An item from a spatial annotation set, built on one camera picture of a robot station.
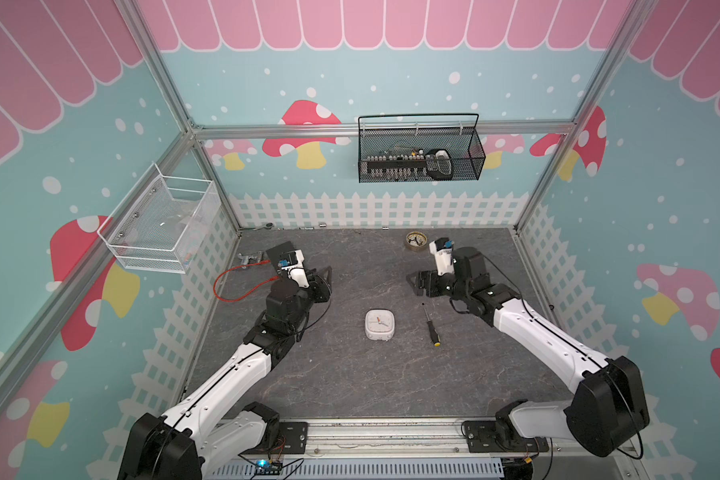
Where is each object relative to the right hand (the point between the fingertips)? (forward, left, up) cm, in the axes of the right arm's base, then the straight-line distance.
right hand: (420, 271), depth 83 cm
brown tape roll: (+29, -4, -19) cm, 34 cm away
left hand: (-2, +26, +3) cm, 26 cm away
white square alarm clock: (-7, +12, -17) cm, 22 cm away
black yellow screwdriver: (-11, -5, -19) cm, 22 cm away
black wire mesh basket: (+35, -13, +15) cm, 40 cm away
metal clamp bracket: (+19, +60, -18) cm, 65 cm away
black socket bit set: (+29, +2, +15) cm, 32 cm away
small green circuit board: (-43, +40, -22) cm, 62 cm away
